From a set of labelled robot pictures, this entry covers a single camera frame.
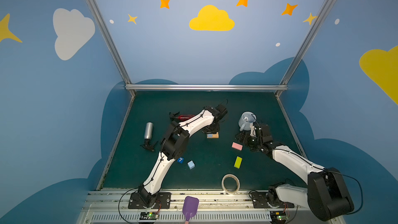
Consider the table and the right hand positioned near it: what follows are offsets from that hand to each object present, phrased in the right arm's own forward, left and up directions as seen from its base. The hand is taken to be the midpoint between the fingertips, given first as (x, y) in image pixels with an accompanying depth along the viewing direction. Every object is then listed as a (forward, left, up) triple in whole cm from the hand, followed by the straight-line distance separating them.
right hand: (240, 136), depth 89 cm
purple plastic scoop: (-36, +27, -6) cm, 45 cm away
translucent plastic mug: (+17, -7, -7) cm, 19 cm away
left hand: (+4, +15, -4) cm, 16 cm away
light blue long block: (+2, +18, -4) cm, 19 cm away
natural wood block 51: (+2, +15, -6) cm, 16 cm away
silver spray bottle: (0, +56, -4) cm, 56 cm away
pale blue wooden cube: (-16, +28, -5) cm, 33 cm away
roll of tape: (-22, +4, -6) cm, 23 cm away
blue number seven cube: (-14, +34, -6) cm, 37 cm away
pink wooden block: (-3, +1, -8) cm, 8 cm away
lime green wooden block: (-13, +2, -7) cm, 15 cm away
